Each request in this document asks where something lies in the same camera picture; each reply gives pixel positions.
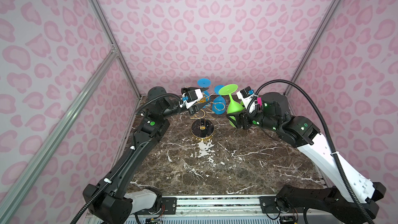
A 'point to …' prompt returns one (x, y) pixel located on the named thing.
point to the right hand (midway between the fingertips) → (233, 110)
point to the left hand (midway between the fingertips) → (208, 89)
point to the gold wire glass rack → (203, 127)
